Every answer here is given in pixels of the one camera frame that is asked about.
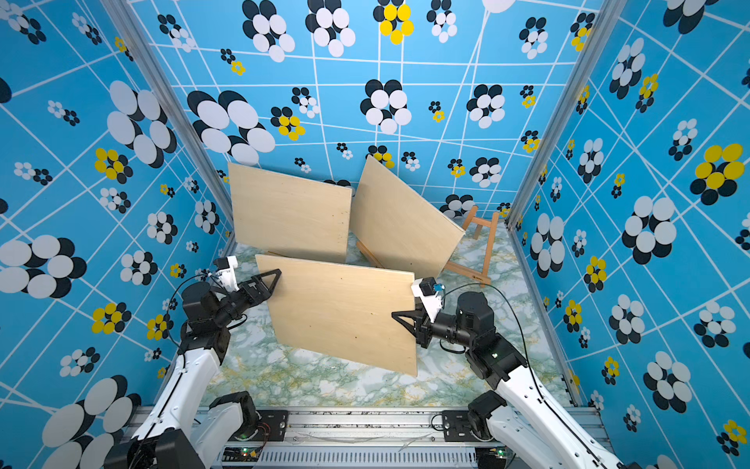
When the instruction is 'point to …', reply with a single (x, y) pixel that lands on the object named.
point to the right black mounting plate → (457, 427)
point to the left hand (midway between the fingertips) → (277, 274)
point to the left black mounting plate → (271, 427)
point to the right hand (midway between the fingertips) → (401, 312)
